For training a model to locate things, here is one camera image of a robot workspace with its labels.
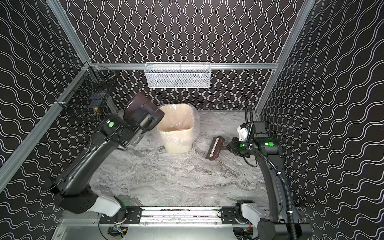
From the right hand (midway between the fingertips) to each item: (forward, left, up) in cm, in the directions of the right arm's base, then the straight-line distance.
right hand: (229, 147), depth 72 cm
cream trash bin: (+22, +30, -12) cm, 39 cm away
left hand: (+2, +45, +11) cm, 46 cm away
